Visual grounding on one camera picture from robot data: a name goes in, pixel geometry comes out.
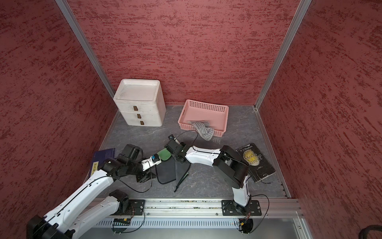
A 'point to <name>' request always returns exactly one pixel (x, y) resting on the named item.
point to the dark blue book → (99, 157)
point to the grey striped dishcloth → (205, 131)
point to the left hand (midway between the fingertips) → (152, 173)
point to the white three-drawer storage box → (141, 102)
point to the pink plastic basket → (216, 114)
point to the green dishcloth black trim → (170, 169)
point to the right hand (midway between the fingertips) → (180, 152)
